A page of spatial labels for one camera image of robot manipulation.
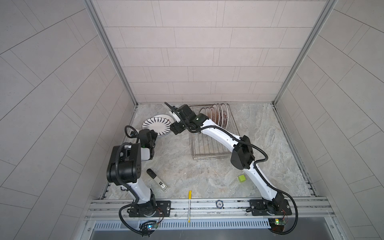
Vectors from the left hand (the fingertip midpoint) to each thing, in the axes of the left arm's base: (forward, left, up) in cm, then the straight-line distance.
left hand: (157, 126), depth 96 cm
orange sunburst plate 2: (+2, -36, +10) cm, 38 cm away
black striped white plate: (+5, 0, -3) cm, 6 cm away
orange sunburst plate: (+9, -30, +6) cm, 32 cm away
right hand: (-4, -12, +7) cm, 14 cm away
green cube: (-31, -51, -3) cm, 60 cm away
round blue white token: (-43, -38, -4) cm, 57 cm away
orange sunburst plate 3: (+1, -38, +13) cm, 41 cm away
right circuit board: (-51, -64, -5) cm, 82 cm away
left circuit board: (-52, -6, -2) cm, 52 cm away
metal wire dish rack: (-13, -31, -4) cm, 34 cm away
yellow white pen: (-40, -23, -4) cm, 47 cm away
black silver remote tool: (-30, -3, 0) cm, 30 cm away
